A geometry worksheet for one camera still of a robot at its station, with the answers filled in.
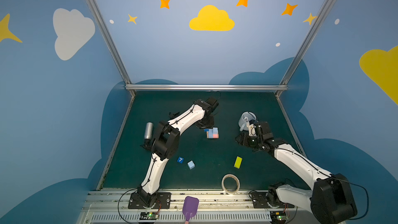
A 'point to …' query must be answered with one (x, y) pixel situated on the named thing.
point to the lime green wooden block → (238, 162)
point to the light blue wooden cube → (215, 130)
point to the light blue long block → (210, 134)
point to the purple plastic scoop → (189, 208)
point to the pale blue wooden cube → (191, 165)
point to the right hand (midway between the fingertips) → (240, 137)
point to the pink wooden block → (215, 136)
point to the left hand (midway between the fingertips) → (210, 127)
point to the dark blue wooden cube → (206, 129)
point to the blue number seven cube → (180, 159)
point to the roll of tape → (233, 176)
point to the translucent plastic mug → (244, 117)
